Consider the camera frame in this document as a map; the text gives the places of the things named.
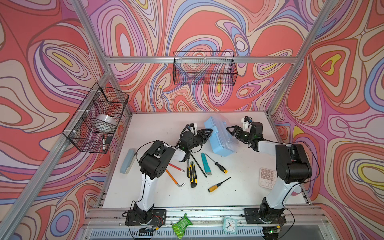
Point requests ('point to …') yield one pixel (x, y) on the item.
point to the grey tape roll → (107, 118)
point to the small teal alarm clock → (230, 225)
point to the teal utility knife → (207, 169)
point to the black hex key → (198, 166)
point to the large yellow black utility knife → (193, 179)
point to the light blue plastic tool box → (223, 142)
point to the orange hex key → (179, 186)
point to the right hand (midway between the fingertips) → (229, 133)
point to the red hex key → (177, 167)
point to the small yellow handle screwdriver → (216, 186)
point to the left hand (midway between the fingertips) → (215, 131)
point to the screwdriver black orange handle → (220, 167)
